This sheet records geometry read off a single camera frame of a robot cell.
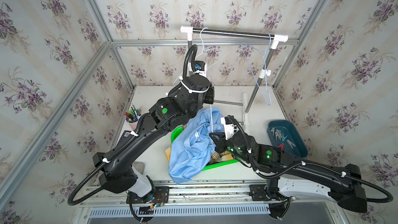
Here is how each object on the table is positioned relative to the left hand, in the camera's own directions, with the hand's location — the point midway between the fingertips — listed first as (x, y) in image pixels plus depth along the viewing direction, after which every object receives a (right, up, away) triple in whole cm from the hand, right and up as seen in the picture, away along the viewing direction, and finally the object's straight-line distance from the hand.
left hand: (209, 83), depth 60 cm
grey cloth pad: (-35, -41, +19) cm, 57 cm away
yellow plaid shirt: (+4, -36, +17) cm, 40 cm away
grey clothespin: (+44, -27, +33) cm, 62 cm away
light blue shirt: (-7, -29, +12) cm, 32 cm away
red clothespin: (+43, -33, +29) cm, 62 cm away
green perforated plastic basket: (-19, -26, +24) cm, 40 cm away
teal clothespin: (+47, -29, +32) cm, 64 cm away
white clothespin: (+42, -26, +35) cm, 60 cm away
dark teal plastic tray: (+53, -35, +26) cm, 69 cm away
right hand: (+2, -22, +7) cm, 23 cm away
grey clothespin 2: (+50, -32, +30) cm, 67 cm away
